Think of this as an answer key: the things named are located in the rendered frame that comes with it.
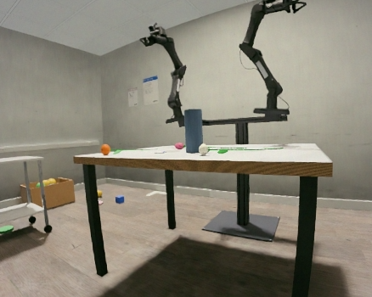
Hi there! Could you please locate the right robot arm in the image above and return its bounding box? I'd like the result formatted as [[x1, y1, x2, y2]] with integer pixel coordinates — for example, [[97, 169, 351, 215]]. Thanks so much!
[[156, 26, 187, 121]]

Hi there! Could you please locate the pink tulip with green stem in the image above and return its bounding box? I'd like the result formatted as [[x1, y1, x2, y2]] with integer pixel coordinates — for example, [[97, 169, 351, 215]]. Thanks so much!
[[175, 143, 186, 149]]

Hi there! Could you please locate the blue-grey hollow cylinder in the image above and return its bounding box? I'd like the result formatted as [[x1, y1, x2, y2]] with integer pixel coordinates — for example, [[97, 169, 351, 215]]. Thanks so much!
[[184, 109, 203, 154]]

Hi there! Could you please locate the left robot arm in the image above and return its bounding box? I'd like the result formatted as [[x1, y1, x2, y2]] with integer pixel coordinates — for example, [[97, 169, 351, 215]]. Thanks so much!
[[239, 0, 289, 111]]

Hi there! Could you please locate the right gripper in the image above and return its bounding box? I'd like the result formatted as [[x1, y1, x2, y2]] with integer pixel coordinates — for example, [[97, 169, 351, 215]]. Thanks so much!
[[140, 28, 162, 47]]

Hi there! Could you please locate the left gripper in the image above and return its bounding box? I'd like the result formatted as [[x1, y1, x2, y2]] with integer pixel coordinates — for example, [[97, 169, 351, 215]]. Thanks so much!
[[273, 0, 307, 14]]

